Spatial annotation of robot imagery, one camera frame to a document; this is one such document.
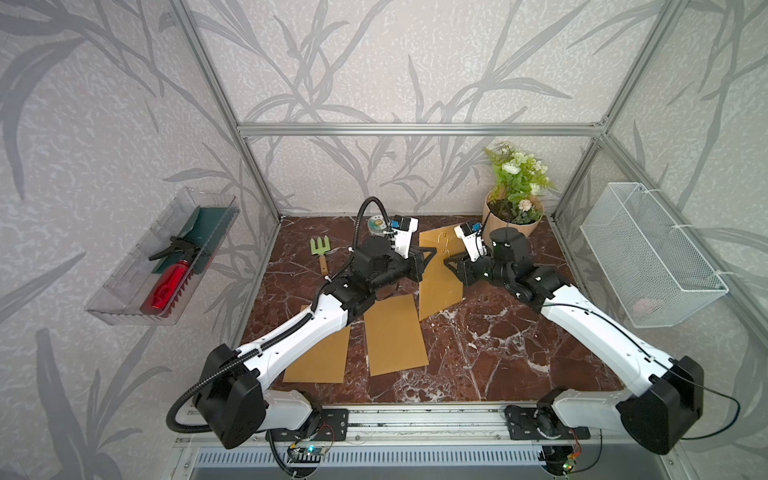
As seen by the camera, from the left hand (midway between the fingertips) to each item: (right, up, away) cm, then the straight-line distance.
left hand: (438, 254), depth 71 cm
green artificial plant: (+27, +21, +21) cm, 41 cm away
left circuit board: (-31, -49, +1) cm, 58 cm away
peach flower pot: (+21, +9, +28) cm, 36 cm away
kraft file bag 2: (-11, -26, +18) cm, 33 cm away
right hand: (+3, -1, +6) cm, 7 cm away
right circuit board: (+31, -50, 0) cm, 59 cm away
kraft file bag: (-31, -32, +14) cm, 46 cm away
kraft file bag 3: (+1, -9, +4) cm, 10 cm away
